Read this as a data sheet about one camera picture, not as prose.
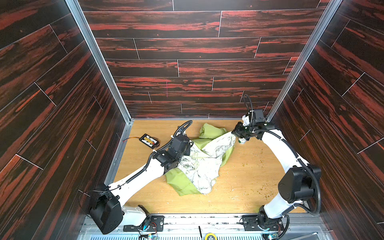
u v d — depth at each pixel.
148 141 1.05
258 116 0.65
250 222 0.73
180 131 0.67
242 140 1.04
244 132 0.73
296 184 0.44
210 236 0.69
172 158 0.58
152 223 0.73
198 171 0.88
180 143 0.58
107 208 0.40
